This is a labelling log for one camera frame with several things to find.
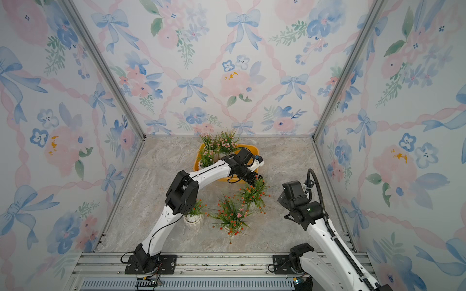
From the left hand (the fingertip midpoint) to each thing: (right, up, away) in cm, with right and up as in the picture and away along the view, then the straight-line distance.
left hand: (262, 181), depth 94 cm
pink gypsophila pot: (-28, +12, -4) cm, 31 cm away
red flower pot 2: (-32, -15, -14) cm, 38 cm away
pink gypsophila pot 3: (-19, +20, +2) cm, 27 cm away
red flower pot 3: (-16, -11, -23) cm, 30 cm away
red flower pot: (-6, -4, -15) cm, 17 cm away
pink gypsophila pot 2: (-26, +20, +3) cm, 33 cm away
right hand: (+10, -2, -14) cm, 18 cm away
